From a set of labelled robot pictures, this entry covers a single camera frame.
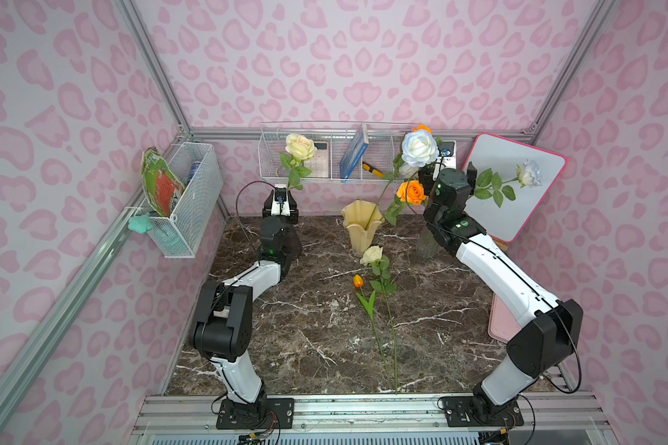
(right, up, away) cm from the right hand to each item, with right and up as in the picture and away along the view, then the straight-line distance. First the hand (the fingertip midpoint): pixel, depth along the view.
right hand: (450, 162), depth 72 cm
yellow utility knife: (-18, +5, +26) cm, 32 cm away
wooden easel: (+33, -22, +34) cm, 52 cm away
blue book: (-24, +7, +16) cm, 30 cm away
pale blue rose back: (+16, -4, +10) cm, 19 cm away
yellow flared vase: (-21, -13, +26) cm, 36 cm away
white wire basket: (-74, +3, +17) cm, 76 cm away
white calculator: (-36, +6, +23) cm, 43 cm away
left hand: (-48, -4, +12) cm, 50 cm away
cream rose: (-17, -27, +29) cm, 43 cm away
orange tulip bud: (-19, -42, +21) cm, 50 cm away
